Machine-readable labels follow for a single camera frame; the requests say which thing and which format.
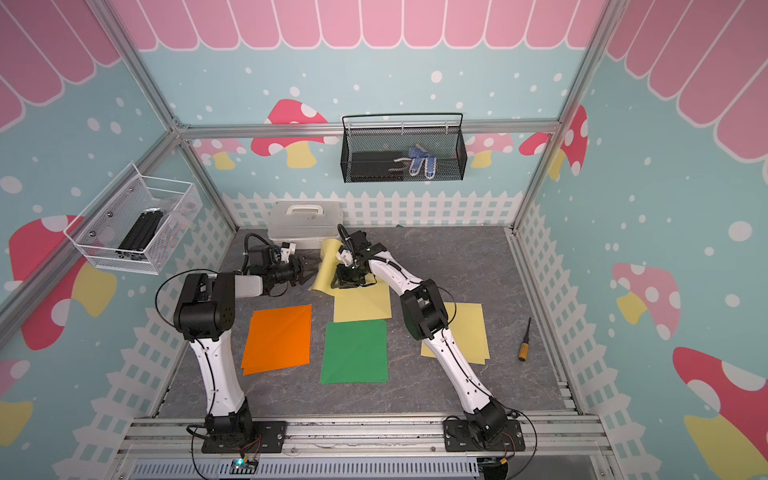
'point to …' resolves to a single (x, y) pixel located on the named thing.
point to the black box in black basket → (377, 166)
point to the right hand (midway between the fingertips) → (334, 285)
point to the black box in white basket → (140, 233)
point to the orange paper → (277, 339)
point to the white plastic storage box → (306, 223)
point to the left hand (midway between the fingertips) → (319, 267)
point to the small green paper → (355, 353)
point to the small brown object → (524, 346)
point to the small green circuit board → (240, 466)
